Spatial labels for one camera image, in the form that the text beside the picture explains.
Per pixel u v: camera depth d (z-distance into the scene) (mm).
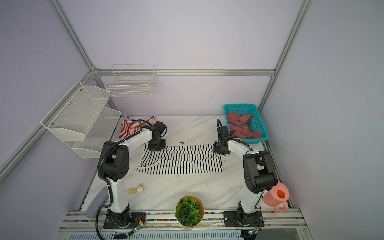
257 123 1207
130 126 1075
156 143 819
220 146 705
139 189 818
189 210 663
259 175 479
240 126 1112
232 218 735
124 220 651
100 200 774
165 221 748
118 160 528
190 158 956
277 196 705
